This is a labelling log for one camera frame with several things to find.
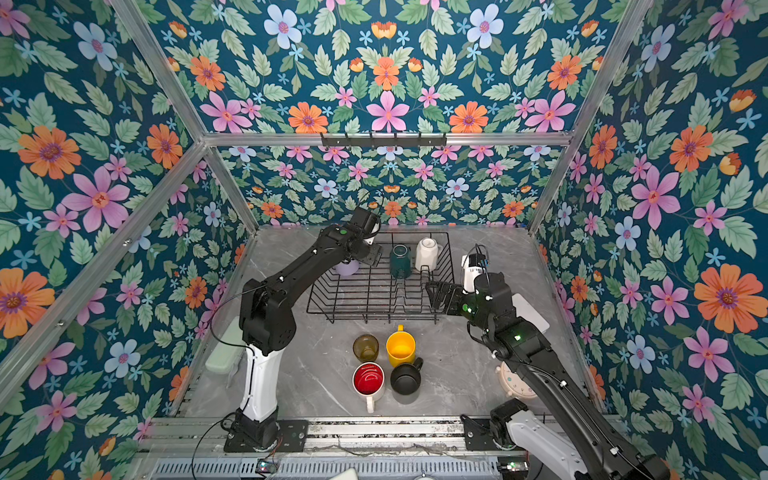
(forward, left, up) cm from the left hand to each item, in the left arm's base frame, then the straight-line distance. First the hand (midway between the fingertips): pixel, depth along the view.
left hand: (374, 244), depth 92 cm
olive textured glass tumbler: (-27, +4, -16) cm, 32 cm away
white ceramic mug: (0, -17, -5) cm, 18 cm away
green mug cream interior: (-2, -8, -7) cm, 11 cm away
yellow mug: (-28, -7, -16) cm, 33 cm away
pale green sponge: (-28, +43, -14) cm, 54 cm away
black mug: (-37, -7, -16) cm, 41 cm away
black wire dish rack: (-8, -6, -13) cm, 16 cm away
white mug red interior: (-37, +3, -16) cm, 40 cm away
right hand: (-22, -17, +9) cm, 29 cm away
